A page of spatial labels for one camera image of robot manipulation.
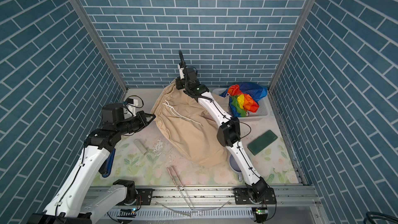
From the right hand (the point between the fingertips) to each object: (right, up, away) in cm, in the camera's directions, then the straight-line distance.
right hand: (175, 76), depth 92 cm
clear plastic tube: (-17, -43, -5) cm, 47 cm away
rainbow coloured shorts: (+41, -13, +1) cm, 43 cm away
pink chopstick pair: (+7, -62, -16) cm, 64 cm away
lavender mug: (+31, -44, -24) cm, 59 cm away
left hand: (-5, -22, -20) cm, 30 cm away
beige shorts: (+7, -30, -5) cm, 31 cm away
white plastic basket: (+56, -21, +7) cm, 60 cm away
